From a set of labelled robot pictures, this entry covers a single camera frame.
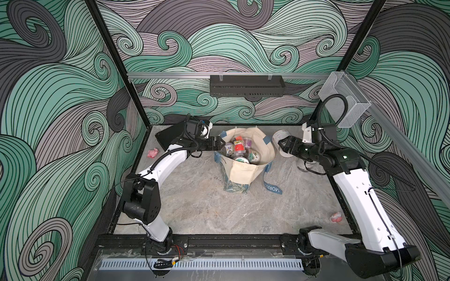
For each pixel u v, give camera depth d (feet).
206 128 2.36
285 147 2.07
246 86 3.15
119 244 2.44
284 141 2.20
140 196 1.47
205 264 2.29
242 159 2.61
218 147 2.49
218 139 2.53
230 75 2.98
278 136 2.42
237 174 2.63
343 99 1.75
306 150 1.87
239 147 2.90
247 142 3.22
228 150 2.88
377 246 1.19
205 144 2.44
